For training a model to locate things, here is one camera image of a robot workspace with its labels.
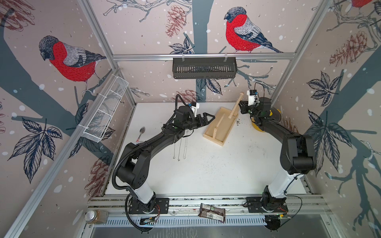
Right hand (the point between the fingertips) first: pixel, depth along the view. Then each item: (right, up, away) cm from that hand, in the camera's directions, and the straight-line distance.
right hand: (240, 100), depth 93 cm
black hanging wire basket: (-20, +25, +13) cm, 35 cm away
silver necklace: (-36, -34, -1) cm, 50 cm away
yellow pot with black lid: (+27, -12, +8) cm, 31 cm away
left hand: (-19, -11, -14) cm, 26 cm away
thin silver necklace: (-42, -37, -2) cm, 56 cm away
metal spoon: (-67, -21, +10) cm, 71 cm away
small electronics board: (-51, -62, -23) cm, 83 cm away
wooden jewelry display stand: (-14, -18, -3) cm, 23 cm away
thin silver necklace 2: (-39, -38, -3) cm, 55 cm away
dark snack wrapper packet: (-21, -58, -22) cm, 65 cm away
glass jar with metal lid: (-73, -54, -30) cm, 95 cm away
